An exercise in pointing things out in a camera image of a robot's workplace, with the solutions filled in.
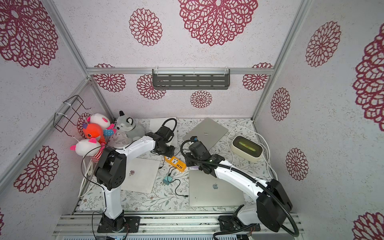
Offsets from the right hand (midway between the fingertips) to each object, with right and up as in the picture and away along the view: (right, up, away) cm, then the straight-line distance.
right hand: (186, 155), depth 82 cm
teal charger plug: (-12, -16, +5) cm, 21 cm away
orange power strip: (-6, -7, +11) cm, 15 cm away
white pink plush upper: (-55, +21, +13) cm, 60 cm away
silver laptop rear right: (+15, +13, +31) cm, 37 cm away
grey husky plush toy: (-38, +17, +11) cm, 43 cm away
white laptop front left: (-28, -14, +10) cm, 33 cm away
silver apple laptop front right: (+12, -21, +3) cm, 24 cm away
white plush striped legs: (-51, +4, -2) cm, 51 cm away
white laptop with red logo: (-26, +20, +38) cm, 50 cm away
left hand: (-11, -1, +13) cm, 17 cm away
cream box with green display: (+38, +2, +14) cm, 41 cm away
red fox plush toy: (-55, +13, +7) cm, 57 cm away
